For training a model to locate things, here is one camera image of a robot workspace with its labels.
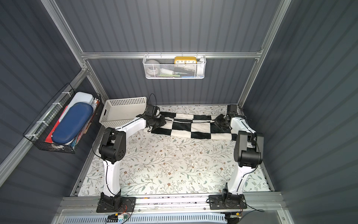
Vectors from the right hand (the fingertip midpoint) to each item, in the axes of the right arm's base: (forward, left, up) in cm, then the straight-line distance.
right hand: (218, 121), depth 98 cm
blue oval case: (-17, +79, +25) cm, 84 cm away
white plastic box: (-2, +85, +25) cm, 88 cm away
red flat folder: (-28, +88, +21) cm, 95 cm away
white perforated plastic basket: (+16, +82, -8) cm, 84 cm away
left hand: (0, +35, -2) cm, 36 cm away
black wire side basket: (-28, +89, +27) cm, 97 cm away
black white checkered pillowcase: (+1, +18, -8) cm, 20 cm away
